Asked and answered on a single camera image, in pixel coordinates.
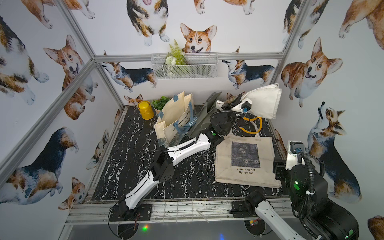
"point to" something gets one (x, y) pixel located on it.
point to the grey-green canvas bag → (203, 120)
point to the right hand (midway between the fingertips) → (287, 152)
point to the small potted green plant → (158, 104)
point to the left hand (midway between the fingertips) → (242, 94)
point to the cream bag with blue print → (176, 118)
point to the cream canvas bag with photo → (246, 159)
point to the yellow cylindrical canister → (145, 109)
